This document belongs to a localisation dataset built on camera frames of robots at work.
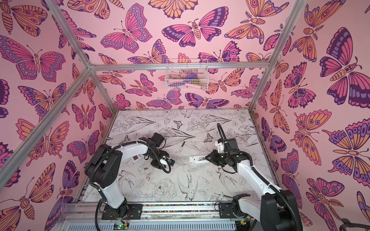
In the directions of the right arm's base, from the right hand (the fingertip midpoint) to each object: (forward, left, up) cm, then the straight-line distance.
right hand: (207, 156), depth 83 cm
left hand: (+2, +25, -9) cm, 27 cm away
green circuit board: (-32, +45, -12) cm, 57 cm away
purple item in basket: (+46, +9, +24) cm, 52 cm away
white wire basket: (+48, +12, +24) cm, 55 cm away
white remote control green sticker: (+1, +5, -7) cm, 9 cm away
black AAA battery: (+14, +15, -10) cm, 23 cm away
